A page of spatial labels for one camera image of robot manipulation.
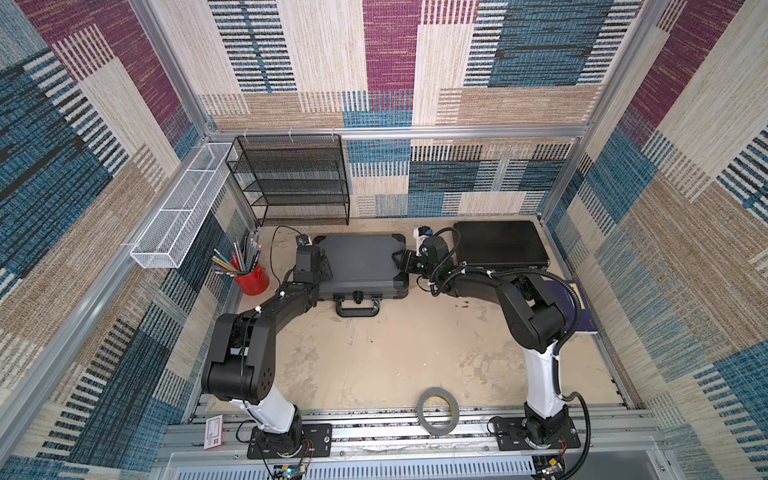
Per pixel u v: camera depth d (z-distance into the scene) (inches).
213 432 29.3
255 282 39.2
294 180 43.0
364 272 38.7
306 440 28.7
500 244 56.5
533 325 21.2
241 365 17.6
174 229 28.8
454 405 30.3
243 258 38.0
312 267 28.8
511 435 28.7
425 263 33.5
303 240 32.6
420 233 35.9
